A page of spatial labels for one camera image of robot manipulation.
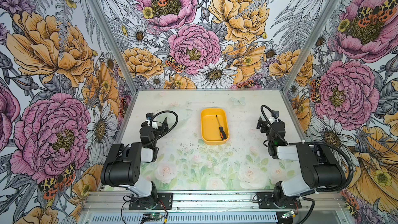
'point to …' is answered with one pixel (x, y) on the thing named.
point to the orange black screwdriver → (222, 134)
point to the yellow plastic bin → (210, 126)
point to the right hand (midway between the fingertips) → (268, 121)
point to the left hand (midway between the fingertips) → (159, 122)
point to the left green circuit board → (151, 217)
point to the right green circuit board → (288, 214)
